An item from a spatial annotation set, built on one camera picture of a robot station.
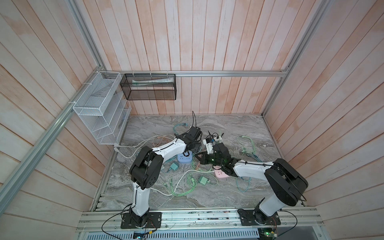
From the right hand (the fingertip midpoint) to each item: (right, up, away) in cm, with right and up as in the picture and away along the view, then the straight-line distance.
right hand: (194, 155), depth 87 cm
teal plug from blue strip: (-13, -8, +4) cm, 16 cm away
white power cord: (-53, +3, +14) cm, 55 cm away
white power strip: (+15, +8, +6) cm, 18 cm away
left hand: (-1, +4, +8) cm, 9 cm away
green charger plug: (+5, -14, -1) cm, 15 cm away
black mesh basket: (-32, +46, +17) cm, 58 cm away
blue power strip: (-6, -4, +6) cm, 9 cm away
